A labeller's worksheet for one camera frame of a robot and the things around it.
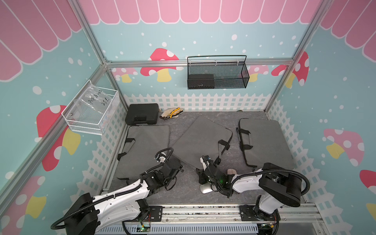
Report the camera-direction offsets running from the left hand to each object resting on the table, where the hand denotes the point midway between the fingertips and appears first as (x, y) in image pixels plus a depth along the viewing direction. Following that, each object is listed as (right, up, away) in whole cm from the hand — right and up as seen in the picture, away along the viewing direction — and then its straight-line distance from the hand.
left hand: (182, 162), depth 82 cm
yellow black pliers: (-11, +30, +34) cm, 47 cm away
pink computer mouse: (+29, -6, +5) cm, 31 cm away
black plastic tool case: (-35, +30, +31) cm, 55 cm away
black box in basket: (+11, +48, +5) cm, 49 cm away
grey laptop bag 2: (+14, +12, +18) cm, 25 cm away
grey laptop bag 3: (+57, +9, +22) cm, 62 cm away
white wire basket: (-37, +19, -17) cm, 45 cm away
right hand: (+8, -7, +4) cm, 12 cm away
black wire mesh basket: (+22, +56, +12) cm, 61 cm away
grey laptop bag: (-23, +10, +18) cm, 31 cm away
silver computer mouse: (+14, -15, 0) cm, 20 cm away
